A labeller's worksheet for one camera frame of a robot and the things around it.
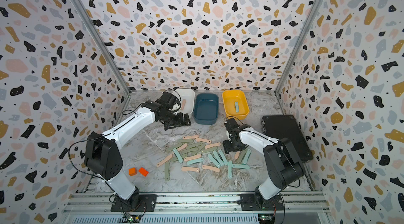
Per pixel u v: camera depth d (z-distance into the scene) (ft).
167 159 2.88
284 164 1.50
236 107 3.69
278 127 3.18
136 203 2.19
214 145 3.07
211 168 2.80
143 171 2.75
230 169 2.76
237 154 2.89
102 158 1.46
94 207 2.43
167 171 2.74
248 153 2.95
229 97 4.01
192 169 2.75
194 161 2.86
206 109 3.61
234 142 2.26
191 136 3.20
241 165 2.81
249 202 2.38
